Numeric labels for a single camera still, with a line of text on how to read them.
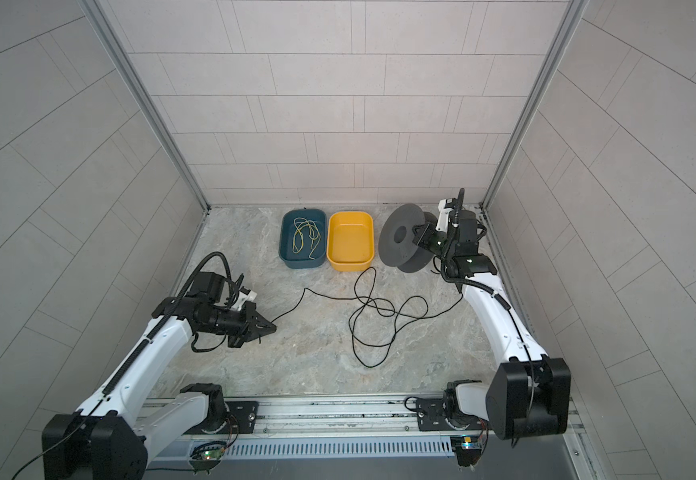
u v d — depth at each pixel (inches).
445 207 28.2
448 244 25.7
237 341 26.3
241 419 27.9
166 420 20.0
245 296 28.6
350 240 39.9
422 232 27.3
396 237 34.1
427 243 27.5
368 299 35.9
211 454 25.3
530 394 15.0
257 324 26.9
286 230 41.5
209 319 23.5
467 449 26.7
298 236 40.2
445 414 27.8
